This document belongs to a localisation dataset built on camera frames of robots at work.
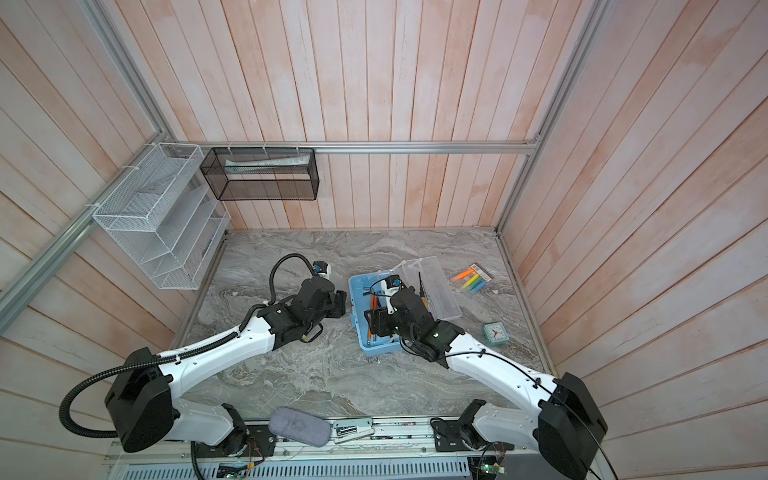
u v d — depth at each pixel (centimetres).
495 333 90
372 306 98
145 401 40
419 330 59
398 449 73
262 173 104
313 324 64
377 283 70
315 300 62
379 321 69
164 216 72
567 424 40
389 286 70
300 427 73
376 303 98
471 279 104
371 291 100
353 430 73
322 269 73
